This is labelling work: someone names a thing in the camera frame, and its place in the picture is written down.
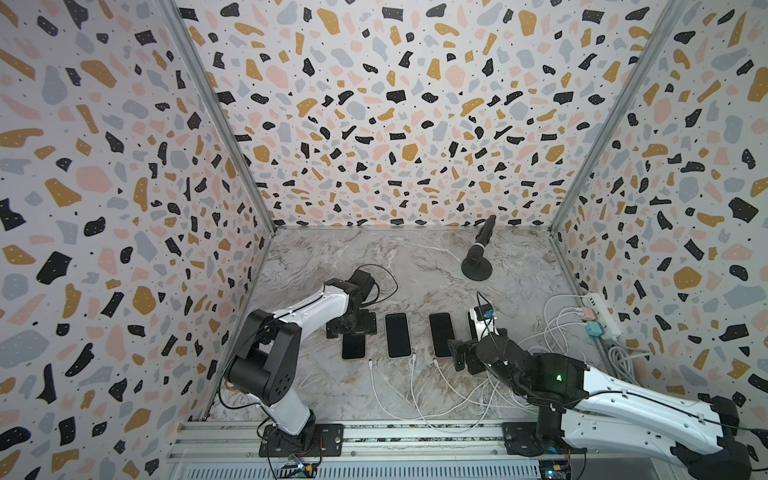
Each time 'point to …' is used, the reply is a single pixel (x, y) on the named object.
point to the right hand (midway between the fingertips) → (463, 340)
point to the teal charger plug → (594, 328)
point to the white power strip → (602, 314)
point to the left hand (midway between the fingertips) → (360, 331)
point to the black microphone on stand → (476, 268)
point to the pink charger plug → (588, 314)
